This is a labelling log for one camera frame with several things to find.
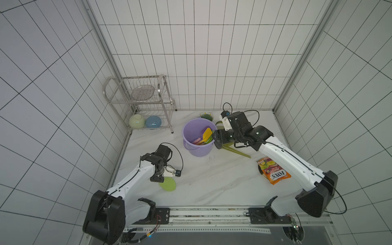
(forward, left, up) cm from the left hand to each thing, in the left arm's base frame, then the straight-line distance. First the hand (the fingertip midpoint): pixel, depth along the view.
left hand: (154, 172), depth 83 cm
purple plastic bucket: (+23, -24, +1) cm, 33 cm away
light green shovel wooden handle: (-5, -8, -4) cm, 10 cm away
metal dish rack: (+55, +21, +2) cm, 59 cm away
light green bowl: (+33, +18, +5) cm, 38 cm away
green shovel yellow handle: (+18, -30, +5) cm, 36 cm away
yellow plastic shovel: (+23, -30, +6) cm, 38 cm away
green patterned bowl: (+43, -30, 0) cm, 53 cm away
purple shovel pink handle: (+21, -24, +1) cm, 31 cm away
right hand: (+12, -31, +20) cm, 39 cm away
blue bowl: (+35, +7, +3) cm, 35 cm away
